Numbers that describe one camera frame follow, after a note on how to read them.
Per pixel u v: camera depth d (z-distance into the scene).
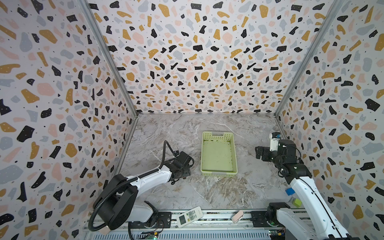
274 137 0.69
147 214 0.61
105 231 0.68
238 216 0.73
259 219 0.73
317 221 0.41
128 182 0.45
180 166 0.68
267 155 0.71
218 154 0.98
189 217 0.73
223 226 0.73
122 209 0.41
